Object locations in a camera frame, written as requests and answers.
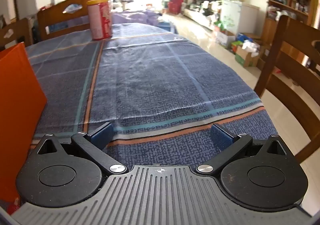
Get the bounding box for red canister with yellow lid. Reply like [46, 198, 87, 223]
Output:
[87, 0, 113, 40]

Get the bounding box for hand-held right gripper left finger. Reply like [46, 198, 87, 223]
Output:
[32, 122, 126, 175]

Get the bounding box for wooden chair with oval cutout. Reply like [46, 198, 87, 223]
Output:
[37, 0, 111, 41]

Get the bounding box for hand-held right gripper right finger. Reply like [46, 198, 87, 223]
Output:
[196, 123, 288, 175]

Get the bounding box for dark wooden chair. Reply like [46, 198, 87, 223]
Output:
[0, 18, 33, 52]

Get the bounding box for orange cardboard box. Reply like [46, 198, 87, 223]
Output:
[0, 42, 48, 203]

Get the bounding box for white chest freezer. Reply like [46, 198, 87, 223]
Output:
[221, 0, 260, 37]

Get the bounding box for purple bedding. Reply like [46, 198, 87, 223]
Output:
[111, 10, 161, 28]

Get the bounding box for red plastic basket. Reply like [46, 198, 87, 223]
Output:
[168, 0, 185, 15]

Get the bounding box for wooden chair with slatted back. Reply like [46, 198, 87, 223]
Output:
[254, 15, 320, 163]

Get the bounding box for open cardboard box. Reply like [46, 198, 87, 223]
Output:
[235, 45, 261, 67]

